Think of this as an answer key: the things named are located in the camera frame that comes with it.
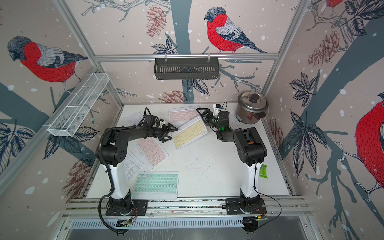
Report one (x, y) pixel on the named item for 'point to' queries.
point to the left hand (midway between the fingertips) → (177, 131)
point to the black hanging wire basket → (186, 68)
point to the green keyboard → (156, 185)
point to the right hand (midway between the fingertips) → (198, 112)
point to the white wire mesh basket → (67, 123)
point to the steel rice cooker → (251, 105)
